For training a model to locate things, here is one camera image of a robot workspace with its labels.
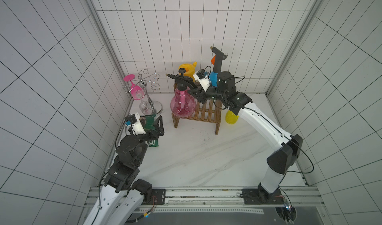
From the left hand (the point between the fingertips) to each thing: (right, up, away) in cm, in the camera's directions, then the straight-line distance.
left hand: (152, 120), depth 67 cm
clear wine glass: (-12, +6, +25) cm, 29 cm away
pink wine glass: (-13, +14, +15) cm, 24 cm away
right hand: (+14, +14, +2) cm, 20 cm away
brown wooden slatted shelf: (+29, +3, +23) cm, 37 cm away
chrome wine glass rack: (-11, +23, +22) cm, 34 cm away
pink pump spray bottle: (+13, +8, +14) cm, 21 cm away
